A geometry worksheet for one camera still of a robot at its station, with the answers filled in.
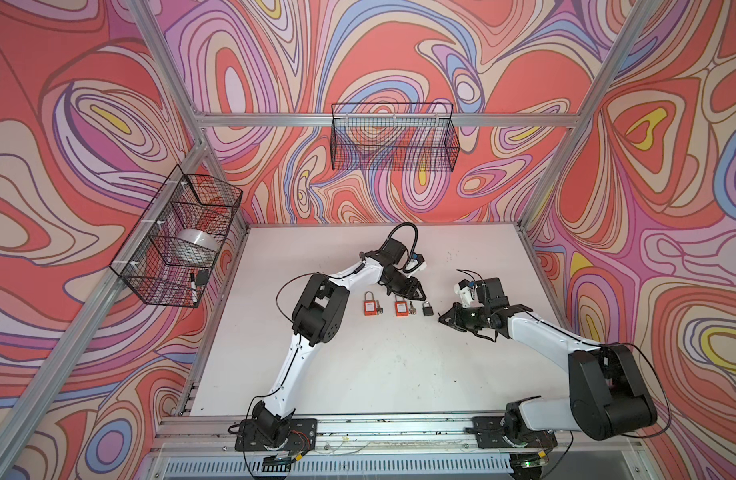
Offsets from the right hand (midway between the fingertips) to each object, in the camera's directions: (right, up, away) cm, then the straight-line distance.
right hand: (442, 324), depth 88 cm
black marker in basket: (-65, +13, -16) cm, 68 cm away
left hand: (-4, +8, +7) cm, 11 cm away
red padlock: (-21, +4, +7) cm, 23 cm away
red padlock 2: (-12, +4, +7) cm, 14 cm away
